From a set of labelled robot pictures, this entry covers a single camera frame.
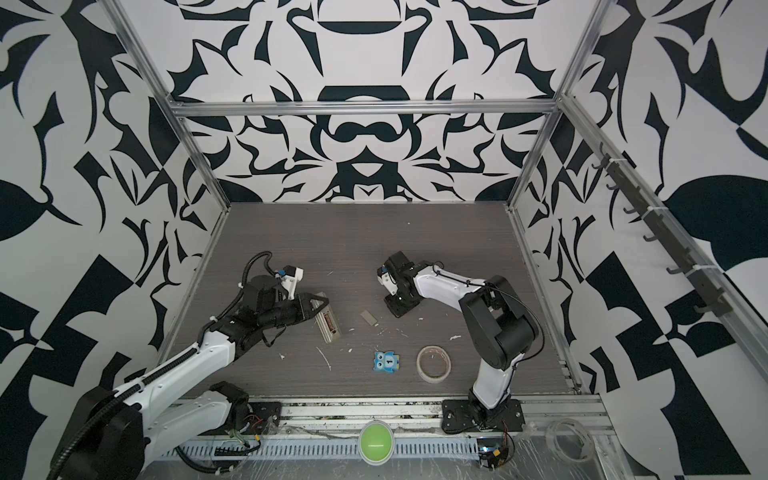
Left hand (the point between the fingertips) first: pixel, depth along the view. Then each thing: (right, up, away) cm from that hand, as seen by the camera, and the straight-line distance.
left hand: (328, 297), depth 80 cm
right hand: (+19, -5, +12) cm, 23 cm away
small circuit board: (+40, -34, -9) cm, 54 cm away
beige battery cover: (+11, -9, +10) cm, 17 cm away
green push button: (+13, -31, -11) cm, 35 cm away
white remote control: (0, -6, -1) cm, 6 cm away
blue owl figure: (+15, -17, +1) cm, 23 cm away
